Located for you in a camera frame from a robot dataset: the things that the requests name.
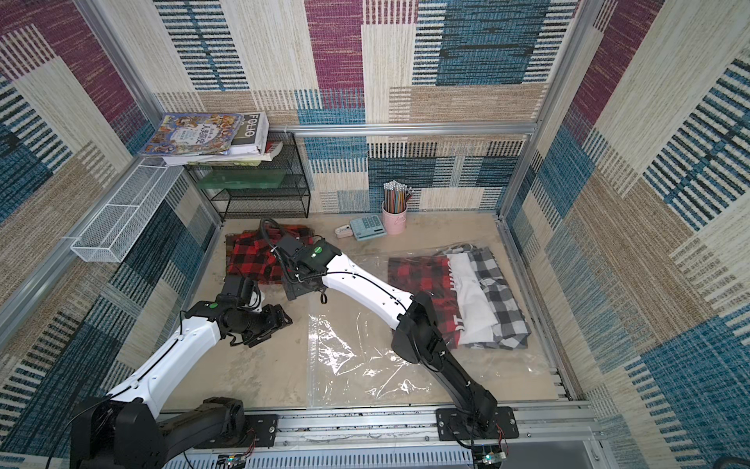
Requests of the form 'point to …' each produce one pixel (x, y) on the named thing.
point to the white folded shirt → (474, 310)
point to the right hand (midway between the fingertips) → (304, 284)
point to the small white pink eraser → (343, 232)
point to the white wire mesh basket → (109, 235)
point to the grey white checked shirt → (513, 329)
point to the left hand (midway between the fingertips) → (283, 324)
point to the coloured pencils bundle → (396, 195)
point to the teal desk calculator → (367, 227)
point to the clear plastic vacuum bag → (353, 362)
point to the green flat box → (243, 179)
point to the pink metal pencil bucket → (395, 223)
